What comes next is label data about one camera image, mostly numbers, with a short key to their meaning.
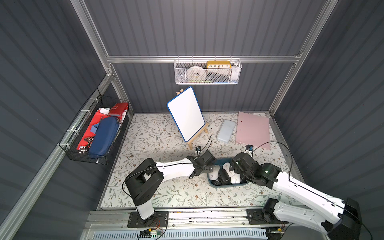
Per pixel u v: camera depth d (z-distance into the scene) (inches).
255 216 29.0
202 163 26.7
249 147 27.3
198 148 31.8
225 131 42.9
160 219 28.9
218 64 34.2
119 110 31.1
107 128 27.9
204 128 40.1
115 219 29.7
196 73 32.8
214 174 33.2
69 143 23.9
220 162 36.9
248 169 22.4
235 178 33.3
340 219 15.7
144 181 18.7
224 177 33.1
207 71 35.0
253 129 43.5
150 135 42.5
